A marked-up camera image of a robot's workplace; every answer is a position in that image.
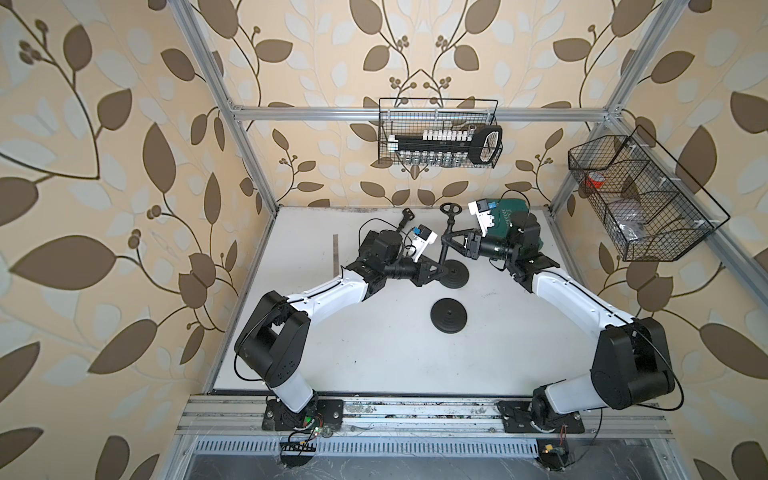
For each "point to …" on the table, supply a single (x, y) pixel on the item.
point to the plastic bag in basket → (630, 227)
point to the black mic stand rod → (449, 209)
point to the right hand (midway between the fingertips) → (443, 238)
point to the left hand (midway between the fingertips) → (441, 265)
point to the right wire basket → (652, 209)
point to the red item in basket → (595, 179)
